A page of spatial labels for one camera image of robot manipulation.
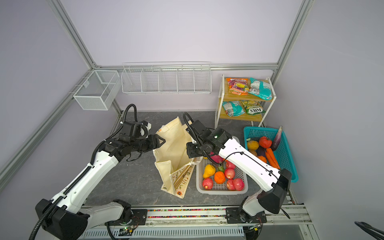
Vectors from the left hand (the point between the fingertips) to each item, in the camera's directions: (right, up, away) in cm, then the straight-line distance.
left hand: (161, 144), depth 75 cm
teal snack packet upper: (+54, +30, +7) cm, 62 cm away
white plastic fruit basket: (+30, -26, +8) cm, 40 cm away
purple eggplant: (+68, -2, +19) cm, 70 cm away
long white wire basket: (0, +42, +24) cm, 48 cm away
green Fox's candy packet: (+55, +21, +22) cm, 63 cm away
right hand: (+15, -4, -3) cm, 16 cm away
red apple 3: (+36, -17, +7) cm, 41 cm away
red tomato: (+60, -1, +17) cm, 63 cm away
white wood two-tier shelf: (+33, +26, +7) cm, 43 cm away
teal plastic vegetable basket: (+70, -7, +16) cm, 73 cm away
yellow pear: (+25, -16, +8) cm, 31 cm away
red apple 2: (+39, -20, -1) cm, 44 cm away
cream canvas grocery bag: (+3, -11, +14) cm, 18 cm away
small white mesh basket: (-46, +32, +21) cm, 59 cm away
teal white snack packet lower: (+42, +21, +21) cm, 51 cm away
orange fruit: (+30, -19, +6) cm, 36 cm away
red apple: (+24, -21, +4) cm, 32 cm away
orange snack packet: (+42, +31, +8) cm, 53 cm away
